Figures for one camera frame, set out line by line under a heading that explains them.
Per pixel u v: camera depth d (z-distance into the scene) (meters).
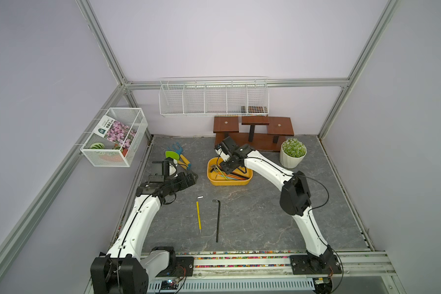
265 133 1.05
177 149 1.16
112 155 0.72
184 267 0.72
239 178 0.99
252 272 0.74
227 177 0.99
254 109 0.99
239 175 0.99
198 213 0.87
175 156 1.10
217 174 1.02
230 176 0.99
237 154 0.68
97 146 0.71
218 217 0.87
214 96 0.99
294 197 0.56
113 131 0.74
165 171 0.63
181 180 0.71
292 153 0.96
